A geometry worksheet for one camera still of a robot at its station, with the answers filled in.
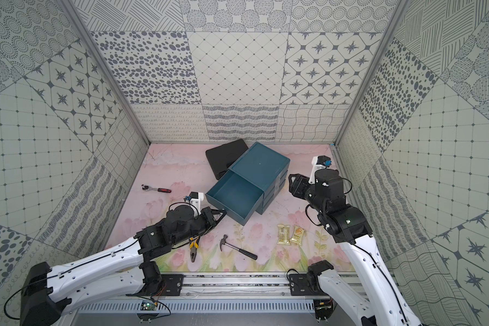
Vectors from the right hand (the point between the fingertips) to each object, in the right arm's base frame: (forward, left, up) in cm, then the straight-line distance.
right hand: (293, 179), depth 69 cm
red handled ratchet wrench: (+14, +67, -28) cm, 74 cm away
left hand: (-8, +23, -7) cm, 25 cm away
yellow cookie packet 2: (-8, -5, -29) cm, 31 cm away
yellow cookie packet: (-8, +1, -29) cm, 30 cm away
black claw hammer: (-12, +27, -29) cm, 41 cm away
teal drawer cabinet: (+3, +14, -7) cm, 16 cm away
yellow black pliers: (-14, +38, -28) cm, 49 cm away
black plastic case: (+33, +32, -25) cm, 53 cm away
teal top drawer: (0, +21, -12) cm, 24 cm away
